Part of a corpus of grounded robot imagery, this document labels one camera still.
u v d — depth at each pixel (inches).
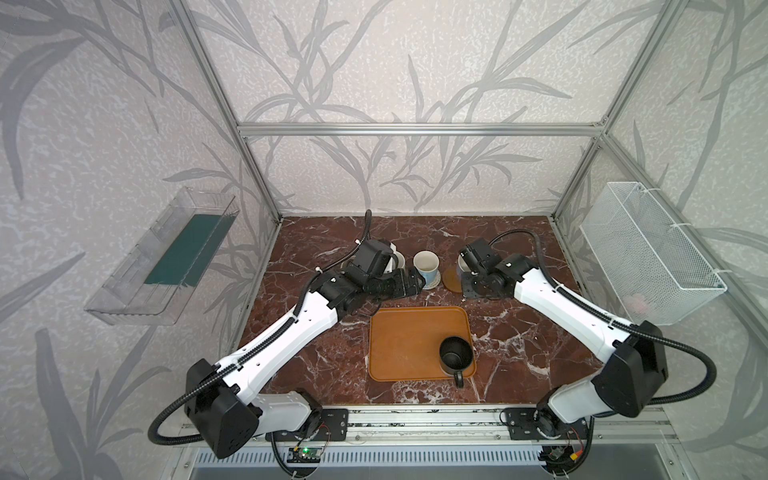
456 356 33.0
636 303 28.6
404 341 34.5
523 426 28.8
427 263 37.6
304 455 28.0
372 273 22.5
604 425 29.7
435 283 39.4
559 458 29.4
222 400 14.8
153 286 24.8
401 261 37.2
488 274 23.4
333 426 29.0
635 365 16.0
